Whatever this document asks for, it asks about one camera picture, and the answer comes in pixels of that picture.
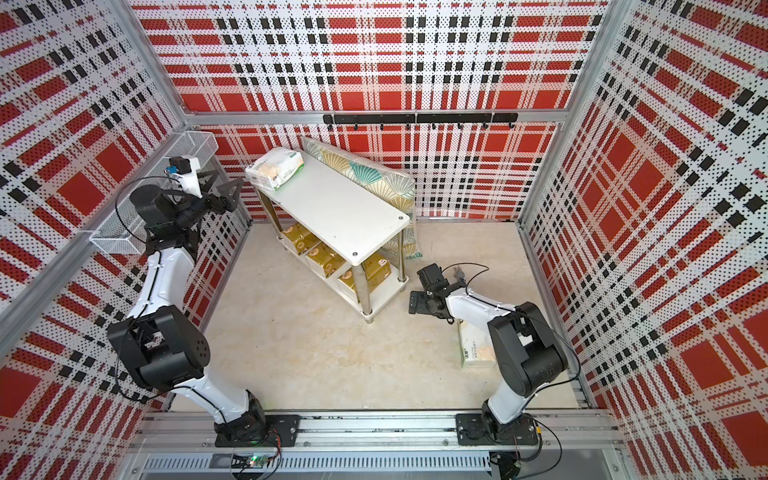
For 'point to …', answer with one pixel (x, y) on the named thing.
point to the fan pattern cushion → (391, 187)
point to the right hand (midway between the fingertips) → (430, 304)
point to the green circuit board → (258, 461)
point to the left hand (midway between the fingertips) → (234, 175)
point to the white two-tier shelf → (332, 226)
